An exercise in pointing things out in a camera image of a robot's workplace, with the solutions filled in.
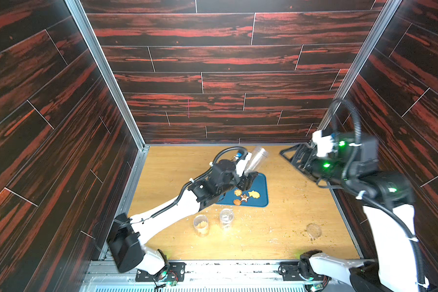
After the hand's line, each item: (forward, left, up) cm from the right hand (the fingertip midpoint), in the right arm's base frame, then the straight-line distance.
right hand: (290, 156), depth 59 cm
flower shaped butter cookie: (+9, +14, -40) cm, 44 cm away
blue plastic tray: (+15, +2, -41) cm, 43 cm away
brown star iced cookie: (+7, +11, -42) cm, 44 cm away
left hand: (+3, +11, -13) cm, 17 cm away
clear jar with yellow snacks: (-11, +32, -35) cm, 48 cm away
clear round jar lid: (-9, -21, -42) cm, 48 cm away
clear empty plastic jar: (-6, +20, -37) cm, 43 cm away
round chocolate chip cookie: (+4, +15, -41) cm, 44 cm away
